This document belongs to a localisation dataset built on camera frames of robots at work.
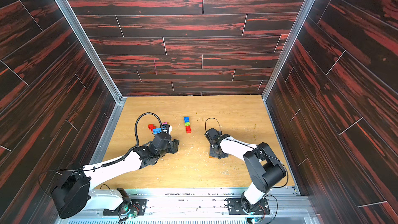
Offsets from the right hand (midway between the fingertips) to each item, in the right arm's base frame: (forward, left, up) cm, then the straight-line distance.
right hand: (220, 151), depth 93 cm
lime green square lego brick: (+17, +22, +4) cm, 28 cm away
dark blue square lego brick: (+23, +23, +2) cm, 32 cm away
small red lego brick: (+14, +45, +4) cm, 47 cm away
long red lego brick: (+14, +21, +2) cm, 25 cm away
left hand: (0, +25, +11) cm, 27 cm away
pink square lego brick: (+1, +30, +26) cm, 39 cm away
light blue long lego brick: (+12, +40, +3) cm, 42 cm away
